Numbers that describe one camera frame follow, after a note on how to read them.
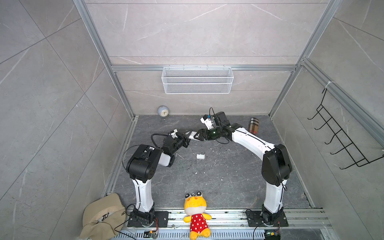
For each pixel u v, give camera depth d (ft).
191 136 2.83
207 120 2.68
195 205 2.34
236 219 2.45
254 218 2.40
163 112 3.75
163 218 2.40
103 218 2.43
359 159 1.94
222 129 2.30
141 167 1.71
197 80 3.29
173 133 2.94
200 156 3.15
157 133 2.90
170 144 2.46
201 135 2.56
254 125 3.62
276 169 1.64
